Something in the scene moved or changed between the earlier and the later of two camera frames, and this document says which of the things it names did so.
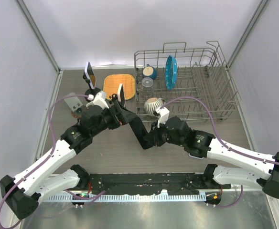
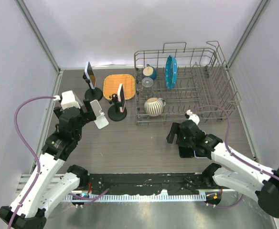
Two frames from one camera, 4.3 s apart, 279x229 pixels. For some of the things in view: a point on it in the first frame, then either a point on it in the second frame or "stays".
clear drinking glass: (146, 88) stays
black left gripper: (127, 115) -> (89, 115)
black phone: (140, 131) -> (186, 152)
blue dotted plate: (171, 71) stays
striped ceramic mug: (151, 104) stays
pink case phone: (121, 94) stays
